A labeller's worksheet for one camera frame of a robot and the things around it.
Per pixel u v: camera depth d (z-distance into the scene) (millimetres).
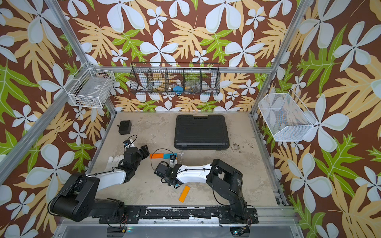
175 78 966
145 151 837
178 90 935
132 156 686
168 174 662
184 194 814
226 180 472
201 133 978
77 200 431
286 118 816
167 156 918
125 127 1055
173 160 784
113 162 930
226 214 750
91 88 865
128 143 796
